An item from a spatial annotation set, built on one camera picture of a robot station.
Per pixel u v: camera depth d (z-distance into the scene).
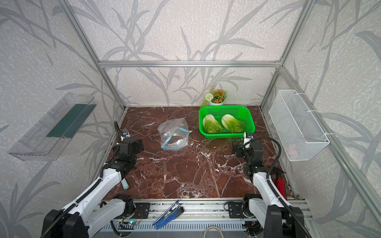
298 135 0.63
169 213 0.72
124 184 0.80
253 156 0.64
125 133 0.71
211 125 0.96
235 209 0.74
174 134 0.87
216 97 1.08
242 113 1.07
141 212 0.72
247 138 0.74
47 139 0.64
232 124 0.98
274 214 0.40
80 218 0.40
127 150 0.62
